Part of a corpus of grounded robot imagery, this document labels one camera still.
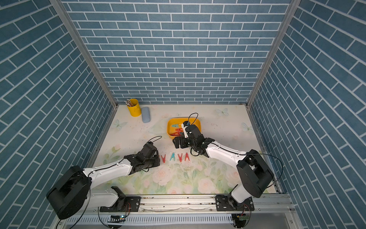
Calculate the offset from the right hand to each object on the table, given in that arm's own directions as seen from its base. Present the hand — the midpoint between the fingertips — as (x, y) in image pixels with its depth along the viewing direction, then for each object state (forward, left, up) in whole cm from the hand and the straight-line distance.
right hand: (180, 139), depth 86 cm
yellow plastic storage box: (+21, +7, -11) cm, 25 cm away
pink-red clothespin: (-5, -5, -12) cm, 14 cm away
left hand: (-10, +10, -11) cm, 18 cm away
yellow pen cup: (+26, +38, -5) cm, 46 cm away
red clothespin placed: (-8, +10, -12) cm, 17 cm away
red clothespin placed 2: (-6, 0, -12) cm, 14 cm away
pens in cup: (+23, +39, +5) cm, 46 cm away
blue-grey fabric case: (+27, +31, -10) cm, 42 cm away
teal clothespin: (-6, +4, -12) cm, 14 cm away
